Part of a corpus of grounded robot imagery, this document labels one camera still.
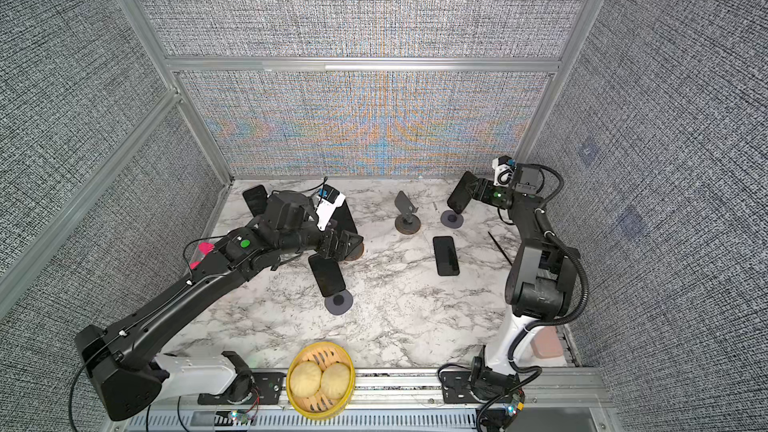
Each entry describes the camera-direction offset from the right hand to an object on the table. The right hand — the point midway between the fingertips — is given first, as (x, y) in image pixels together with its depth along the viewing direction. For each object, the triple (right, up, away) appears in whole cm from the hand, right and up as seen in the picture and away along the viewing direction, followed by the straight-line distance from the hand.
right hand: (477, 185), depth 94 cm
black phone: (-45, -25, -14) cm, 53 cm away
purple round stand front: (-43, -35, -6) cm, 56 cm away
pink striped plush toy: (-93, -23, +10) cm, 96 cm away
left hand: (-38, -12, -23) cm, 46 cm away
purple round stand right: (-5, -11, +12) cm, 17 cm away
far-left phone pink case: (-70, -4, 0) cm, 70 cm away
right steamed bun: (-41, -47, -25) cm, 67 cm away
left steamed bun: (-48, -47, -24) cm, 71 cm away
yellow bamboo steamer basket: (-45, -53, -25) cm, 74 cm away
